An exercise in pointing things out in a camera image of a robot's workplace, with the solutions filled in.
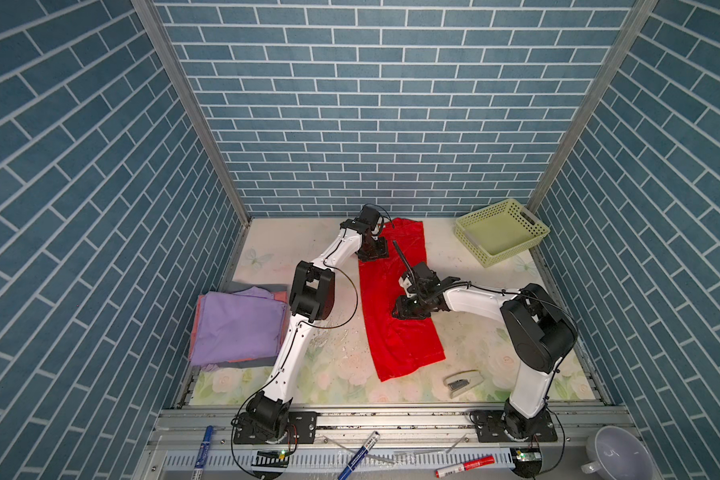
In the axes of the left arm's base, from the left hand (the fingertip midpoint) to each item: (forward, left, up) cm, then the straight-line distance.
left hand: (390, 256), depth 107 cm
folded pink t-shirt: (-29, +57, +3) cm, 64 cm away
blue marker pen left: (-59, +46, -2) cm, 75 cm away
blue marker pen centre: (-56, +7, -1) cm, 57 cm away
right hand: (-23, -2, -1) cm, 23 cm away
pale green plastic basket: (+16, -44, -3) cm, 47 cm away
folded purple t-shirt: (-30, +43, +6) cm, 53 cm away
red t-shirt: (-32, -2, -1) cm, 32 cm away
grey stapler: (-42, -18, -1) cm, 46 cm away
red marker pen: (-61, -16, -1) cm, 63 cm away
